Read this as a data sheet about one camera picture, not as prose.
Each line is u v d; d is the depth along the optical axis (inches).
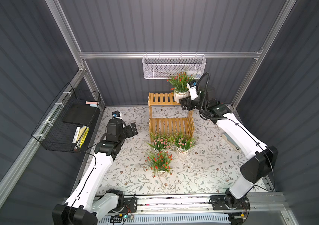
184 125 42.7
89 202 15.5
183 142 31.9
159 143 32.2
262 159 16.9
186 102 27.8
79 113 30.8
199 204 29.7
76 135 27.3
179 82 30.5
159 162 28.8
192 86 26.2
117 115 26.3
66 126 29.0
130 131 27.3
